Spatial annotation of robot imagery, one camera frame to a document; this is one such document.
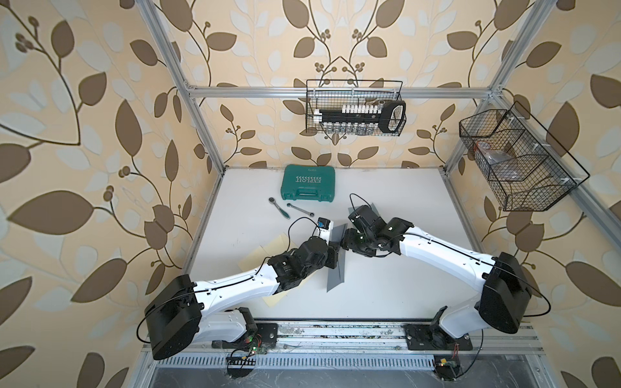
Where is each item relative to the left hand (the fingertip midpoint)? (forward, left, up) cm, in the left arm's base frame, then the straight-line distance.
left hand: (337, 242), depth 78 cm
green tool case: (+36, +14, -11) cm, 40 cm away
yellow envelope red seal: (-14, +21, -17) cm, 31 cm away
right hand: (+1, -3, -4) cm, 5 cm away
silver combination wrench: (+22, +9, -16) cm, 29 cm away
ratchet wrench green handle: (+29, +28, -15) cm, 43 cm away
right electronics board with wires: (-32, -33, -16) cm, 48 cm away
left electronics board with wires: (-31, +30, -20) cm, 47 cm away
